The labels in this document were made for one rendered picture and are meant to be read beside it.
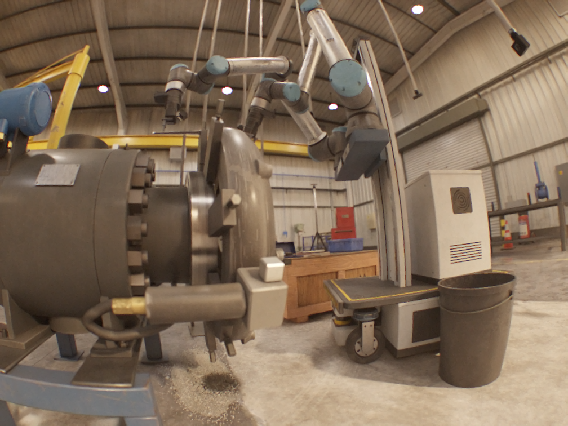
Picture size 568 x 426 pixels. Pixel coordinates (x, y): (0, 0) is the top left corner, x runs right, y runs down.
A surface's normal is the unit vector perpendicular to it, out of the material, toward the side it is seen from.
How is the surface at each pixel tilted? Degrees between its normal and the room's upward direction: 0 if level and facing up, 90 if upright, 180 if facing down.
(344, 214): 90
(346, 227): 90
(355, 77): 95
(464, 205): 90
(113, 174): 61
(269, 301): 113
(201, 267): 118
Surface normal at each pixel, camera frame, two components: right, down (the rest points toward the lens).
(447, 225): -0.07, -0.14
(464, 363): -0.76, 0.00
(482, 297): -0.53, -0.04
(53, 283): 0.41, 0.35
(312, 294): 0.44, -0.15
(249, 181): 0.43, -0.39
